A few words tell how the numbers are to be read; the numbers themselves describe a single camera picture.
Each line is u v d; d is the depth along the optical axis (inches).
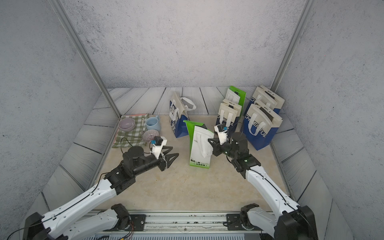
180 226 28.5
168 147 27.9
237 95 38.0
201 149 31.7
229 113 34.7
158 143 23.3
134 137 42.5
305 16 28.6
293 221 15.2
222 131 26.0
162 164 24.6
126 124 44.0
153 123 43.7
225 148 26.6
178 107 37.1
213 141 29.5
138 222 28.7
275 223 19.3
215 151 27.2
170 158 25.4
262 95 39.6
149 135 41.3
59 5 27.6
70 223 17.0
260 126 34.5
